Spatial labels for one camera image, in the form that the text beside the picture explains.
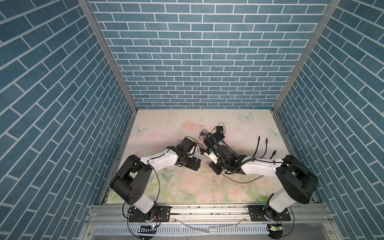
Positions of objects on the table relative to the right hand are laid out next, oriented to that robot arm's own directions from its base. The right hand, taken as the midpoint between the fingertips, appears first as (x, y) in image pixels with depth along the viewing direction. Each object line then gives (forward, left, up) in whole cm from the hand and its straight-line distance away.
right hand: (209, 163), depth 89 cm
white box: (+4, +6, -1) cm, 7 cm away
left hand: (-1, +9, -1) cm, 9 cm away
